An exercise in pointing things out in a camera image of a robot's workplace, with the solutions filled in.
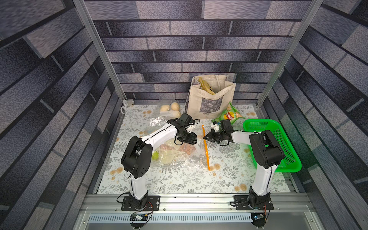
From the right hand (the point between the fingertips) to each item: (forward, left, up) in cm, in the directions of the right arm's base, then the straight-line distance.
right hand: (202, 136), depth 97 cm
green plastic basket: (-18, -52, +1) cm, 55 cm away
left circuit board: (-46, +36, -3) cm, 59 cm away
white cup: (+29, +61, +5) cm, 68 cm away
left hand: (-7, +6, +7) cm, 12 cm away
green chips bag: (+14, -20, +9) cm, 26 cm away
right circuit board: (-45, -27, -7) cm, 54 cm away
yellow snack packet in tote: (+25, -1, +24) cm, 35 cm away
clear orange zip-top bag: (-15, +20, 0) cm, 24 cm away
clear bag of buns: (+23, +26, +4) cm, 35 cm away
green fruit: (-16, +30, +4) cm, 34 cm away
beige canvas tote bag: (+18, +1, +14) cm, 22 cm away
